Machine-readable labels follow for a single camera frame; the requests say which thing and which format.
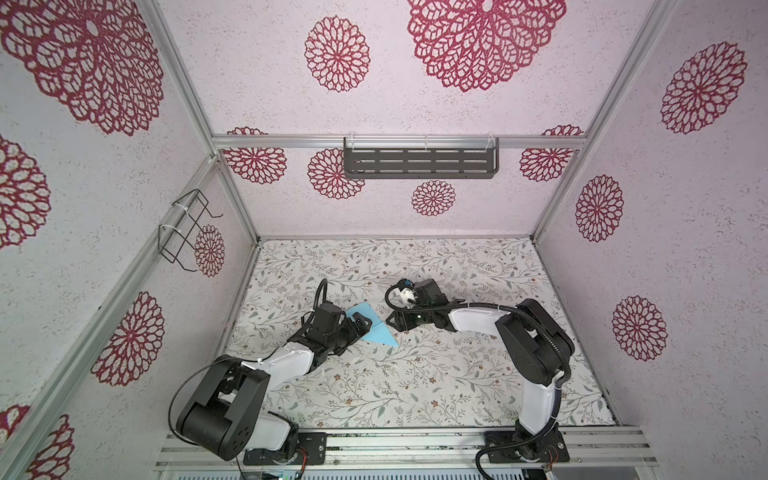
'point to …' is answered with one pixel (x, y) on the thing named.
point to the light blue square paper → (378, 332)
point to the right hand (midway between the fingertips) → (392, 314)
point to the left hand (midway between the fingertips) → (363, 333)
